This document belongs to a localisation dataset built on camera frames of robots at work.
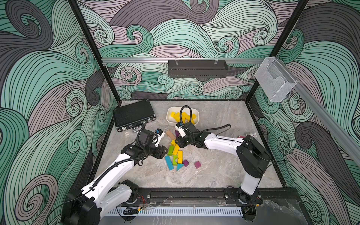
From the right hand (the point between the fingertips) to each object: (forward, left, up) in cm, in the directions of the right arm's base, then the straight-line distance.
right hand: (176, 141), depth 88 cm
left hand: (-7, +7, +6) cm, 12 cm away
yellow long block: (-9, -2, -5) cm, 10 cm away
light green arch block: (-9, +1, -4) cm, 10 cm away
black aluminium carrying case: (+21, +32, +1) cm, 38 cm away
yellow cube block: (+21, +3, +2) cm, 22 cm away
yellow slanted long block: (0, +2, -4) cm, 4 cm away
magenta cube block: (-13, -13, -5) cm, 19 cm away
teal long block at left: (-14, +4, -5) cm, 15 cm away
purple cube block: (-12, -6, -5) cm, 14 cm away
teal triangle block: (-14, -2, -5) cm, 15 cm away
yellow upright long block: (-3, 0, -5) cm, 6 cm away
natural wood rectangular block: (+8, +4, -5) cm, 10 cm away
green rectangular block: (-4, +4, -5) cm, 8 cm away
